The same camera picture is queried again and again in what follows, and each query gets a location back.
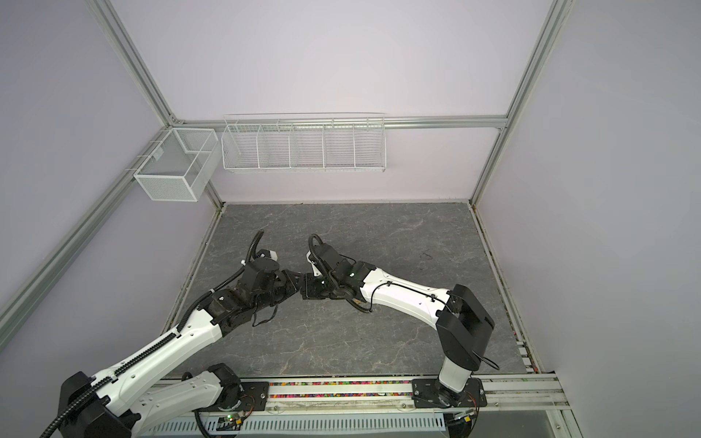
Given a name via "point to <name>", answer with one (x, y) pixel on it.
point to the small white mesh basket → (183, 167)
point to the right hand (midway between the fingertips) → (299, 293)
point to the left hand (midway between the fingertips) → (304, 282)
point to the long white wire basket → (305, 141)
